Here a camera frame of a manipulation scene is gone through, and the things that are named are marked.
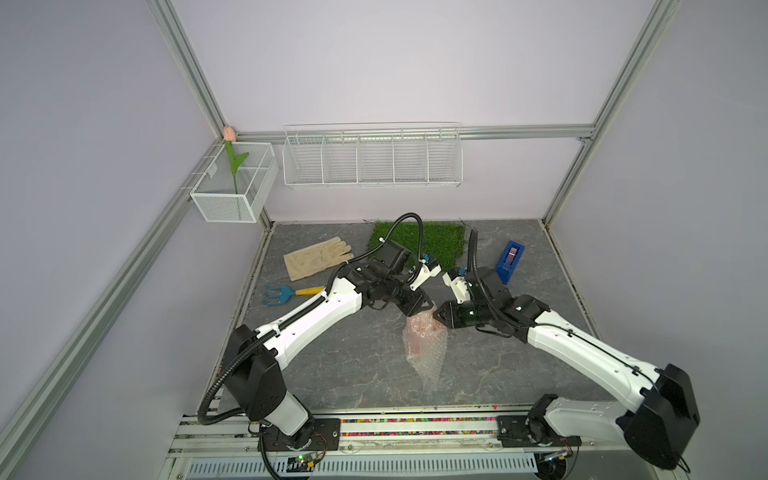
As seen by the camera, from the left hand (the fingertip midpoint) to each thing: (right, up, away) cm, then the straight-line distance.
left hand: (427, 304), depth 75 cm
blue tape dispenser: (+31, +10, +27) cm, 42 cm away
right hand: (+2, -3, +3) cm, 5 cm away
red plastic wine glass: (-2, -5, -1) cm, 6 cm away
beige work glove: (-37, +11, +33) cm, 51 cm away
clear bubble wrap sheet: (-1, -8, -3) cm, 9 cm away
